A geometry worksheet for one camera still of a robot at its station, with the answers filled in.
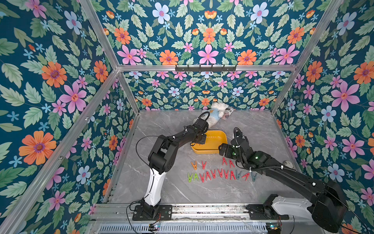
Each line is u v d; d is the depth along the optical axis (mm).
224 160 910
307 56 866
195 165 888
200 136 749
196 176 861
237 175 859
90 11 690
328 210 398
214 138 1043
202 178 854
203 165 904
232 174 862
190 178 846
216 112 1063
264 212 663
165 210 738
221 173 870
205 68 922
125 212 750
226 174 865
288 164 880
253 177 844
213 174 863
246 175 859
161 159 547
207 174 861
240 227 702
